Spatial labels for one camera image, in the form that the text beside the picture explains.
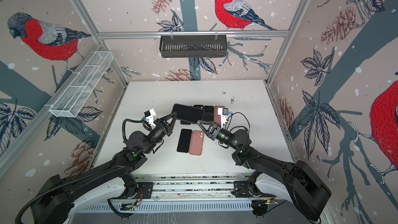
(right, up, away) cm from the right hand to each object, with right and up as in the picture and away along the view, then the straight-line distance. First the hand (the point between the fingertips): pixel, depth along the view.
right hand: (196, 126), depth 66 cm
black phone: (-4, +5, +3) cm, 7 cm away
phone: (0, +6, +40) cm, 40 cm away
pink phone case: (+13, -1, +36) cm, 38 cm away
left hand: (-9, +5, -1) cm, 10 cm away
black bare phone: (-8, -14, +25) cm, 29 cm away
